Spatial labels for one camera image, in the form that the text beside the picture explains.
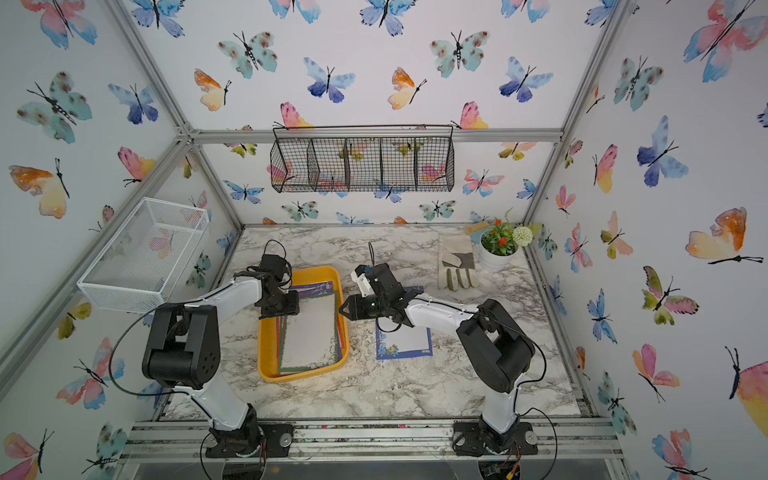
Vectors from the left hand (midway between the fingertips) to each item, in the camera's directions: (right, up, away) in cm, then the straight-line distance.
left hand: (296, 305), depth 96 cm
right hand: (+17, +1, -11) cm, 20 cm away
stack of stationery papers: (+3, +5, +6) cm, 8 cm away
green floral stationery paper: (+5, -10, -2) cm, 11 cm away
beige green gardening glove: (+53, +12, +12) cm, 56 cm away
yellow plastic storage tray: (-7, -7, -5) cm, 11 cm away
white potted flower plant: (+65, +19, 0) cm, 67 cm away
